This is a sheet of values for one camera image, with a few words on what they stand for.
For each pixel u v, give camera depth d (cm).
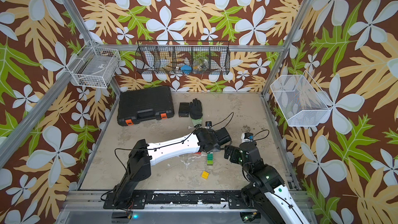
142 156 53
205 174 80
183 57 97
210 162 84
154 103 108
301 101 80
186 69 96
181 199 75
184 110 105
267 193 47
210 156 84
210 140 56
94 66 86
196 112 108
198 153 57
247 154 53
